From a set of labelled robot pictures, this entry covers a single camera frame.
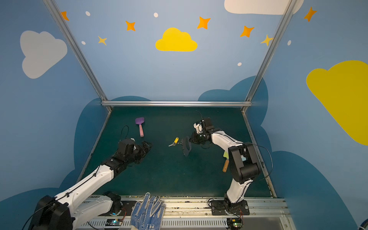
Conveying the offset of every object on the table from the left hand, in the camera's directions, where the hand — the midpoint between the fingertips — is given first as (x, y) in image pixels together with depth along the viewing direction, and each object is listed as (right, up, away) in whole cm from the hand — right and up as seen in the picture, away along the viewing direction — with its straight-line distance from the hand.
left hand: (152, 148), depth 83 cm
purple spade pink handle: (-17, +17, +28) cm, 37 cm away
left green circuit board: (-19, -35, -11) cm, 41 cm away
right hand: (+23, +5, +10) cm, 25 cm away
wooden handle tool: (+47, -7, +12) cm, 49 cm away
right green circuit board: (+44, -36, -12) cm, 58 cm away
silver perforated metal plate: (+21, 0, +10) cm, 23 cm away
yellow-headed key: (+12, +1, +18) cm, 22 cm away
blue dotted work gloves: (+1, -31, -13) cm, 34 cm away
